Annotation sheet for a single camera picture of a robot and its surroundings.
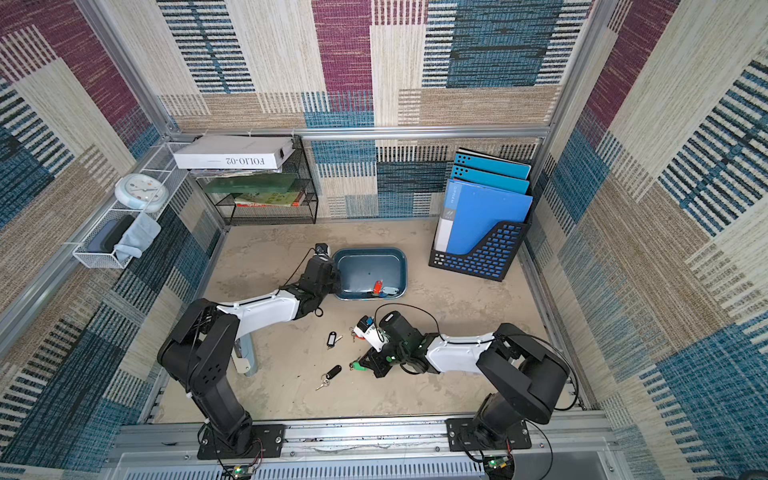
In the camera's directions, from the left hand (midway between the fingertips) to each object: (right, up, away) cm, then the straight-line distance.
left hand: (334, 271), depth 96 cm
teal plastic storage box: (+12, -1, +3) cm, 12 cm away
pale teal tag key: (+18, -7, +3) cm, 19 cm away
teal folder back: (+50, +34, -1) cm, 60 cm away
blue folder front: (+42, +18, -4) cm, 46 cm away
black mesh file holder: (+49, +4, -1) cm, 49 cm away
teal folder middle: (+43, +29, -5) cm, 52 cm away
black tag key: (0, -28, -13) cm, 31 cm away
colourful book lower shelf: (-22, +23, +4) cm, 32 cm away
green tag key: (+8, -26, -11) cm, 29 cm away
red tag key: (+13, -6, +3) cm, 15 cm away
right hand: (+10, -23, -12) cm, 28 cm away
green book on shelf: (-27, +27, -1) cm, 39 cm away
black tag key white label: (0, -20, -6) cm, 21 cm away
